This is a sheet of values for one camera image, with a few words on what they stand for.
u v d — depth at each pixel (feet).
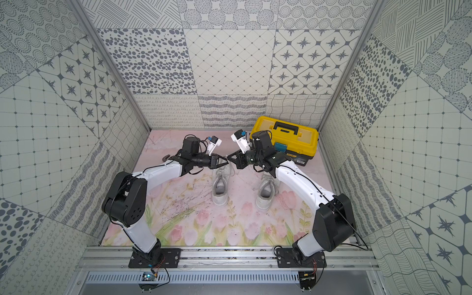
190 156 2.40
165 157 3.50
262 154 2.02
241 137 2.25
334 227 1.38
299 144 3.03
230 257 2.50
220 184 2.89
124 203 1.57
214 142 2.63
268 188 2.82
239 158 2.22
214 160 2.60
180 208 2.89
